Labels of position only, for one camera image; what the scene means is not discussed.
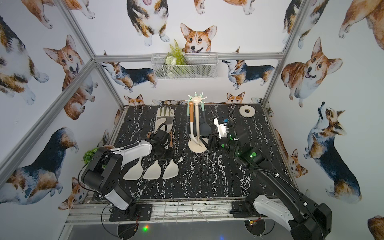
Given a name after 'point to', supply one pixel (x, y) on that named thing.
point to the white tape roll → (250, 114)
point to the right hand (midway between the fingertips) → (202, 136)
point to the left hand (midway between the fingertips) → (173, 154)
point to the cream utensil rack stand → (193, 146)
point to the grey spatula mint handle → (205, 128)
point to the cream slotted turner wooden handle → (191, 114)
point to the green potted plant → (88, 155)
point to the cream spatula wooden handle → (154, 172)
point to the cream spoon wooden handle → (135, 173)
